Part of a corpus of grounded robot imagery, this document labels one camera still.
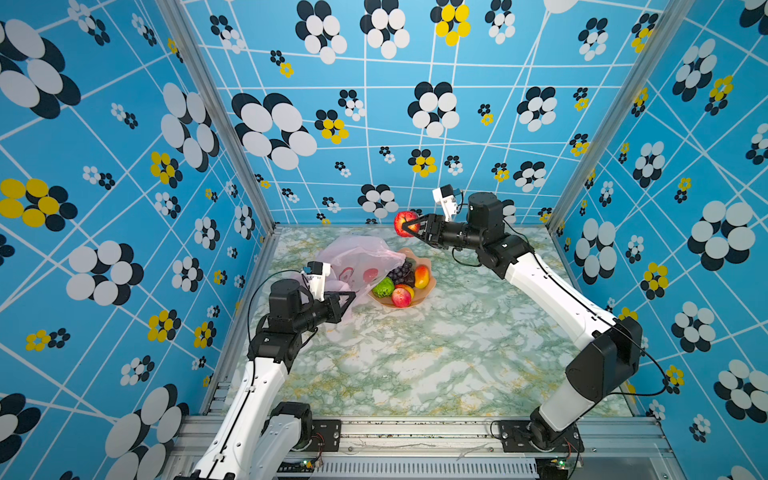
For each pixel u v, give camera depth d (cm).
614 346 43
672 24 69
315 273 66
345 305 72
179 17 69
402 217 69
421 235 65
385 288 91
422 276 96
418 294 97
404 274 97
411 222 69
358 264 102
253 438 44
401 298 90
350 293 74
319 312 65
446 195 68
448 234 66
